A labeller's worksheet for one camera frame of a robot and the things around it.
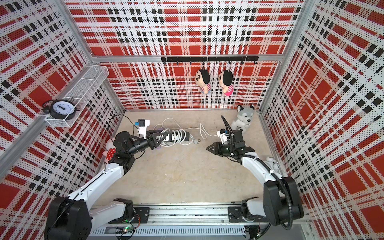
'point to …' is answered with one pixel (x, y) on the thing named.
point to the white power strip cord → (170, 124)
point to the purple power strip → (160, 129)
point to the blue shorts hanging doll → (202, 77)
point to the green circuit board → (126, 229)
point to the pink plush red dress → (111, 149)
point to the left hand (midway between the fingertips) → (168, 132)
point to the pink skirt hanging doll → (225, 78)
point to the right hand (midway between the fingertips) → (210, 149)
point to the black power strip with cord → (177, 136)
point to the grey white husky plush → (244, 116)
